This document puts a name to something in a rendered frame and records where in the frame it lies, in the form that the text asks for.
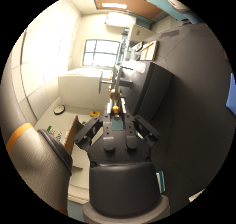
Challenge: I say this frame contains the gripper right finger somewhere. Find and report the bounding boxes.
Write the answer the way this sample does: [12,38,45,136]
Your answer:
[120,97,161,152]

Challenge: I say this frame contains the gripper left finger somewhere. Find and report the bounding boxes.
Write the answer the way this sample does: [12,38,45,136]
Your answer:
[73,102,117,154]

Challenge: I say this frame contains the brass zero ball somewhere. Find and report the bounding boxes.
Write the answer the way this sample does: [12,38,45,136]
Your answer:
[111,105,122,121]

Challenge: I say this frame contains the grey balance pan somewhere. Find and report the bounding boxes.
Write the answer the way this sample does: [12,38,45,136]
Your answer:
[98,70,114,95]

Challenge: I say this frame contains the grey balance beam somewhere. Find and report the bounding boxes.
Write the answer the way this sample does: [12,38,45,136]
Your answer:
[110,63,134,118]

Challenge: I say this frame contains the dark grey balance body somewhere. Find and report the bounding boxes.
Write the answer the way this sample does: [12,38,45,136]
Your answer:
[118,60,174,119]

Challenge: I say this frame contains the brass poise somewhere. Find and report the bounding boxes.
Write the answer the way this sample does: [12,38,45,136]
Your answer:
[109,89,119,101]

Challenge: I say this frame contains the white notice green header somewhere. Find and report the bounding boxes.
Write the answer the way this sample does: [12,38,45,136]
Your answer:
[46,126,65,142]

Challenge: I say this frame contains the teal book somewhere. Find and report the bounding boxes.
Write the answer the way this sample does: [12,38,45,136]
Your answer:
[156,171,165,194]

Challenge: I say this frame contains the window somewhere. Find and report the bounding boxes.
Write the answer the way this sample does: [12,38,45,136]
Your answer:
[82,39,121,68]

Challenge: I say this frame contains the small white beaker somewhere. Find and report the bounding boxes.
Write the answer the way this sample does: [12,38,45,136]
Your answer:
[127,47,142,61]

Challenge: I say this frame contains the large white beaker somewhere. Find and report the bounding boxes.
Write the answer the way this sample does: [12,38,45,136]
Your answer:
[118,40,130,64]

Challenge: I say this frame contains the white notebook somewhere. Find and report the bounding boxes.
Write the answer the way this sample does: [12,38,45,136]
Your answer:
[139,40,159,61]

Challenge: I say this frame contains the yellow pencil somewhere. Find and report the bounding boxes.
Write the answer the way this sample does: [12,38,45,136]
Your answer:
[141,42,154,52]

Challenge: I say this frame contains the beige cupboard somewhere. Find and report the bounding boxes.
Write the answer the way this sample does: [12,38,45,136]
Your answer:
[128,23,157,42]

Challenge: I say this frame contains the blue base cabinet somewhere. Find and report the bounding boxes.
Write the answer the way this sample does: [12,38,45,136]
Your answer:
[225,72,236,116]

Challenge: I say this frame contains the white box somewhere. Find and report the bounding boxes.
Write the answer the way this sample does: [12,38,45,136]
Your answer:
[104,11,137,28]

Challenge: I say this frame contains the brown door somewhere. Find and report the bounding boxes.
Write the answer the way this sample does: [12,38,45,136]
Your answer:
[91,0,165,21]

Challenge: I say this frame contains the wooden wall shelf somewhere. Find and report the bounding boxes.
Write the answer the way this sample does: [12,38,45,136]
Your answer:
[63,114,87,153]

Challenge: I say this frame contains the round wall clock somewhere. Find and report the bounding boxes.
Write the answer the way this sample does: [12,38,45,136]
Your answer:
[53,105,66,115]

